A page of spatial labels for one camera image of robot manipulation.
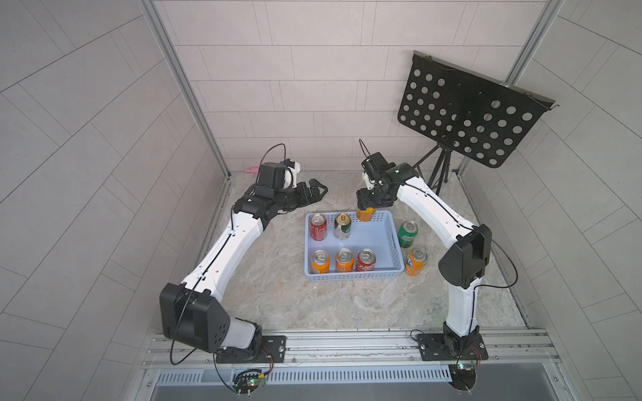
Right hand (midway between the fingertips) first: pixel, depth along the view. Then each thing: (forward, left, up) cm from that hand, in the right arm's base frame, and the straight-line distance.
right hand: (365, 202), depth 86 cm
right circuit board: (-49, -22, -19) cm, 57 cm away
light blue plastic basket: (-4, -6, -17) cm, 18 cm away
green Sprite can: (-9, -14, -8) cm, 18 cm away
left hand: (-3, +14, +11) cm, 18 cm away
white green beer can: (-6, +8, -6) cm, 12 cm away
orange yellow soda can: (-3, 0, -3) cm, 5 cm away
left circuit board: (-47, +37, -14) cm, 61 cm away
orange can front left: (-18, +16, -6) cm, 25 cm away
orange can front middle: (-18, +9, -6) cm, 21 cm away
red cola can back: (-4, +17, -7) cm, 19 cm away
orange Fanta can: (-20, -14, -8) cm, 25 cm away
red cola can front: (-19, +2, -6) cm, 20 cm away
